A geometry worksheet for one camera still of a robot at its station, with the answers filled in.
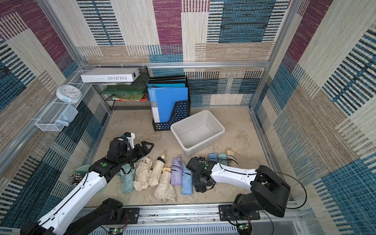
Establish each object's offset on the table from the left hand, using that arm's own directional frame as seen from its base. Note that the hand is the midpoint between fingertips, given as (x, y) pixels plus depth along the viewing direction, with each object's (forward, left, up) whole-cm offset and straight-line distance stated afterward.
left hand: (150, 147), depth 78 cm
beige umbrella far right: (0, -46, -15) cm, 48 cm away
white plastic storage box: (+20, -26, -16) cm, 37 cm away
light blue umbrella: (-14, -19, -16) cm, 29 cm away
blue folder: (+29, -5, +6) cm, 30 cm away
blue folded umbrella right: (+2, -35, -16) cm, 38 cm away
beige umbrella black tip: (-12, -1, -12) cm, 17 cm away
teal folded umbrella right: (0, -40, -15) cm, 43 cm away
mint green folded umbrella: (-9, +14, -13) cm, 21 cm away
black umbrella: (-17, -26, -14) cm, 34 cm away
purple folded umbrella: (-8, -13, -15) cm, 21 cm away
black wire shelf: (+37, +25, +3) cm, 44 cm away
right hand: (-12, -25, -18) cm, 33 cm away
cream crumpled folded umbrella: (-6, +6, -13) cm, 15 cm away
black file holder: (+25, -18, +2) cm, 30 cm away
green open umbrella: (-15, +32, 0) cm, 35 cm away
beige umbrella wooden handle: (-18, -8, -14) cm, 24 cm away
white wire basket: (+9, +42, +16) cm, 46 cm away
